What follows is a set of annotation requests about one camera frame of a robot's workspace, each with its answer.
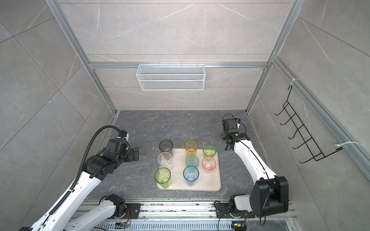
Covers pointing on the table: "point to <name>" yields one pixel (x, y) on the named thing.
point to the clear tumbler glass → (165, 160)
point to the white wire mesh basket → (170, 77)
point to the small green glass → (209, 150)
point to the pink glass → (209, 164)
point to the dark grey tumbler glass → (166, 146)
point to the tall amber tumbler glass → (191, 147)
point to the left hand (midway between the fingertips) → (129, 146)
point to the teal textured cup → (192, 160)
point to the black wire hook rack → (306, 140)
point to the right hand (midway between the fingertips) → (228, 135)
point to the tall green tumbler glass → (163, 177)
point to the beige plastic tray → (205, 182)
